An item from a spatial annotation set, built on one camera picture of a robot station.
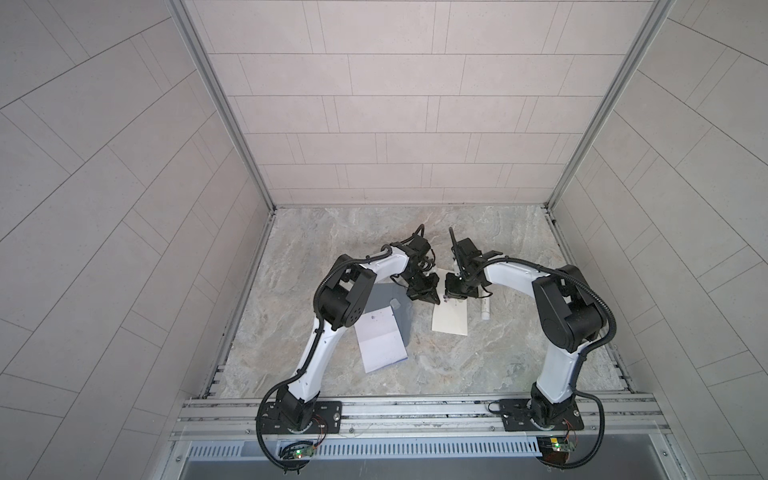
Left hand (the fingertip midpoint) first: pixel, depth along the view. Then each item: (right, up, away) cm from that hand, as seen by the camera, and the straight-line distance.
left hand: (446, 297), depth 92 cm
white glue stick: (+11, -3, -4) cm, 12 cm away
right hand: (0, 0, +2) cm, 2 cm away
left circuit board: (-37, -28, -27) cm, 54 cm away
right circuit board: (+21, -30, -24) cm, 44 cm away
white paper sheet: (-20, -10, -8) cm, 24 cm away
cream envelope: (+1, -5, -3) cm, 6 cm away
